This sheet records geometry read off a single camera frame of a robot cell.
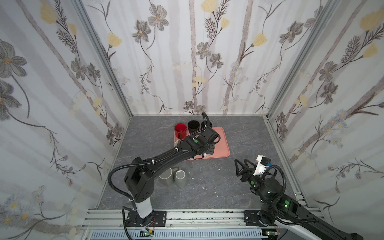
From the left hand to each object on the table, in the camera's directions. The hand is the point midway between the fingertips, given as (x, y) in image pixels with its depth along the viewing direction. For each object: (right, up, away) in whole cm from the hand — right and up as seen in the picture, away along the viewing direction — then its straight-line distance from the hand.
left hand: (208, 143), depth 83 cm
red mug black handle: (-19, +7, +24) cm, 31 cm away
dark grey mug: (-23, -18, -6) cm, 30 cm away
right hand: (+13, -7, -13) cm, 19 cm away
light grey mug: (-15, -19, -4) cm, 25 cm away
